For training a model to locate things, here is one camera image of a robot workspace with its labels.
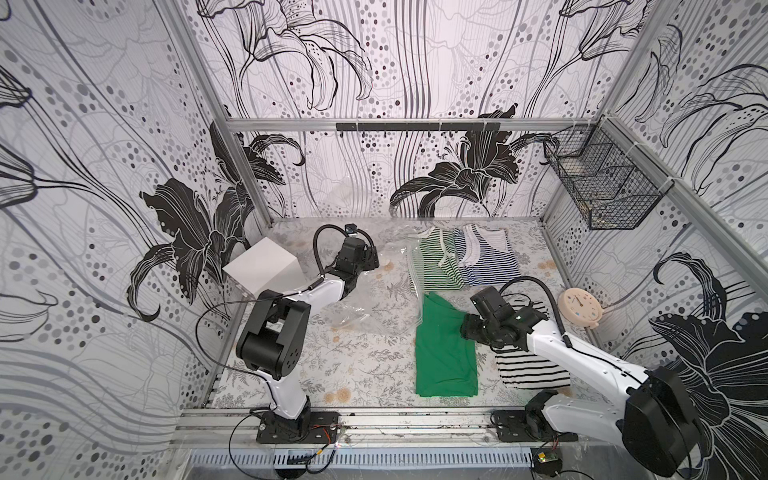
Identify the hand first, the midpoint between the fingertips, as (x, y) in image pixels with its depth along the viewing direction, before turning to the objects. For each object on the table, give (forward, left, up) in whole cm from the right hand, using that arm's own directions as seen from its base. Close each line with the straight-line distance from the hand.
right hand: (470, 328), depth 85 cm
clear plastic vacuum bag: (+13, +25, -4) cm, 29 cm away
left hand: (+23, +31, +6) cm, 39 cm away
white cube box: (+18, +63, +7) cm, 66 cm away
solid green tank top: (-8, +8, -3) cm, 12 cm away
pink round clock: (+8, -36, -2) cm, 36 cm away
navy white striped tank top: (+32, -11, -6) cm, 34 cm away
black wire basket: (+39, -43, +25) cm, 64 cm away
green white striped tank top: (+24, +8, -3) cm, 26 cm away
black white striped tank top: (-10, -14, -4) cm, 18 cm away
